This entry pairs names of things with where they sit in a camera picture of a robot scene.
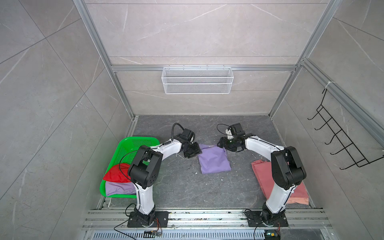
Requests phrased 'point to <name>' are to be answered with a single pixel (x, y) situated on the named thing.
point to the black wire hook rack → (360, 159)
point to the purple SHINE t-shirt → (213, 159)
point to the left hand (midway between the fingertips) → (200, 150)
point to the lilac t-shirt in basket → (113, 188)
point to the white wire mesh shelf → (197, 80)
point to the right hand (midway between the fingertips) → (220, 144)
